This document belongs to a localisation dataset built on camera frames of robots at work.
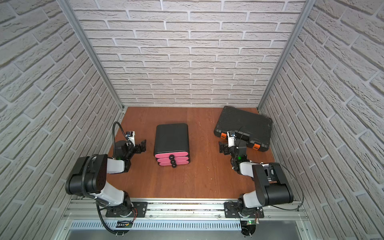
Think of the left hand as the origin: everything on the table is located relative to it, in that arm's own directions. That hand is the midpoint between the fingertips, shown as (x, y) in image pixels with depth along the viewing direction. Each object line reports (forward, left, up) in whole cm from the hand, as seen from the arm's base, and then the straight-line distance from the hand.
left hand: (139, 137), depth 94 cm
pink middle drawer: (-18, -24, +4) cm, 30 cm away
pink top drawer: (-17, -24, +9) cm, 31 cm away
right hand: (-3, -58, +1) cm, 58 cm away
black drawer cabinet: (-7, -23, +10) cm, 26 cm away
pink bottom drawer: (-18, -24, -2) cm, 30 cm away
